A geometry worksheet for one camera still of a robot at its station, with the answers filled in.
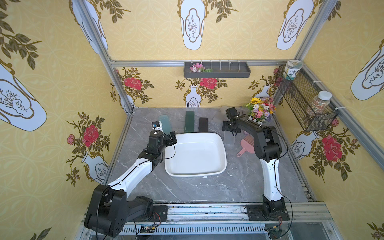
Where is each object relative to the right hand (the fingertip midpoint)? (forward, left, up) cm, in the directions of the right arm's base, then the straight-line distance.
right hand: (233, 126), depth 110 cm
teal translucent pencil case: (+2, +51, +1) cm, 51 cm away
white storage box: (-24, +27, 0) cm, 36 cm away
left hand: (-19, +46, +17) cm, 53 cm away
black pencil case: (+1, +22, +1) cm, 22 cm away
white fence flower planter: (+3, -15, +17) cm, 23 cm away
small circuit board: (-64, +49, -2) cm, 80 cm away
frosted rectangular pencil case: (+8, +9, +2) cm, 12 cm away
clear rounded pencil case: (-12, +5, +2) cm, 13 cm away
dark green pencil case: (+4, +33, -1) cm, 33 cm away
